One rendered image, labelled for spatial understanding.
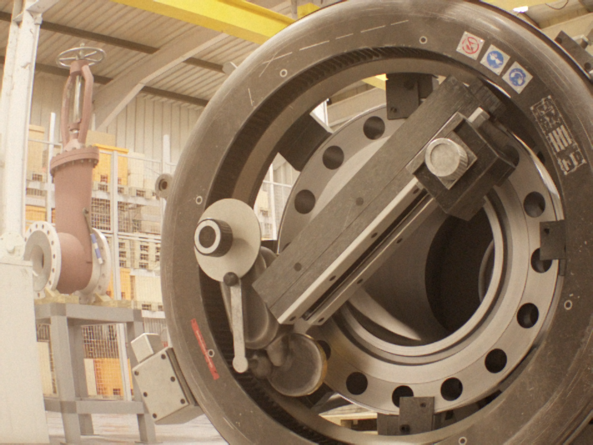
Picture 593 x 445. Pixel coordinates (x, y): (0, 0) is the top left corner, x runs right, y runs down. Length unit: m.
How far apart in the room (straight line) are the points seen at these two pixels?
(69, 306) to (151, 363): 3.74
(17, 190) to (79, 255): 4.09
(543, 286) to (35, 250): 4.63
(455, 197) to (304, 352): 0.34
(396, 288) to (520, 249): 0.34
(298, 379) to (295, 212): 0.26
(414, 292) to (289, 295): 0.40
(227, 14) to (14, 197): 4.71
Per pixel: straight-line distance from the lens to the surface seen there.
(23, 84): 9.81
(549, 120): 1.05
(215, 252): 1.18
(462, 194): 1.00
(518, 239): 1.17
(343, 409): 6.08
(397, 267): 1.46
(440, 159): 0.98
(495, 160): 0.99
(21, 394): 4.98
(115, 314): 5.33
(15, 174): 9.48
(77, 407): 5.06
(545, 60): 1.08
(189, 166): 1.29
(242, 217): 1.21
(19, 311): 5.02
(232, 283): 1.19
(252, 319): 1.20
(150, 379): 1.36
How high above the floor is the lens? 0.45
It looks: 9 degrees up
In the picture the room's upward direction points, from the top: 4 degrees counter-clockwise
